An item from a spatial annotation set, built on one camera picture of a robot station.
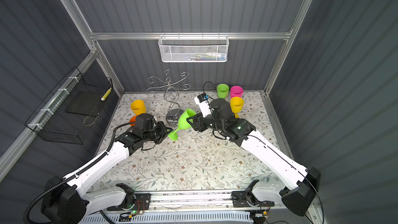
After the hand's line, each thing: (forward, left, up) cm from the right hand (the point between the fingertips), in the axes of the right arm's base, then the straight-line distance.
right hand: (192, 119), depth 68 cm
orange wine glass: (+10, +35, -14) cm, 39 cm away
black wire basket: (+8, +58, +2) cm, 58 cm away
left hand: (+2, +11, -12) cm, 16 cm away
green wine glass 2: (+1, +5, -5) cm, 7 cm away
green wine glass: (+32, -17, -15) cm, 39 cm away
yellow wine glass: (+22, +37, -17) cm, 46 cm away
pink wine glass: (+30, -25, -12) cm, 41 cm away
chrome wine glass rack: (+19, +12, 0) cm, 23 cm away
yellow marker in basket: (+18, +48, -2) cm, 51 cm away
